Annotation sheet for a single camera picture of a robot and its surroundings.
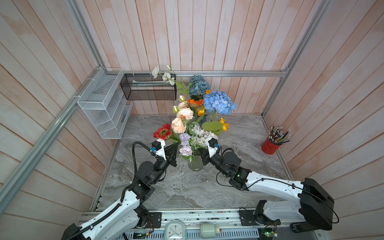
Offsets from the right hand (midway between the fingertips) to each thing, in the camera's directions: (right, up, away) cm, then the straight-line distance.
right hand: (198, 143), depth 73 cm
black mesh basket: (-36, +37, +31) cm, 60 cm away
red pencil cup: (+46, -5, +19) cm, 50 cm away
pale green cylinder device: (+4, -37, -10) cm, 39 cm away
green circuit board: (+34, -43, -3) cm, 55 cm away
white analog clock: (-11, -41, -5) cm, 42 cm away
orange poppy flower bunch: (+8, +8, -3) cm, 11 cm away
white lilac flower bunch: (-1, +3, -2) cm, 4 cm away
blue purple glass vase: (+3, +12, +3) cm, 13 cm away
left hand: (-10, -1, -3) cm, 11 cm away
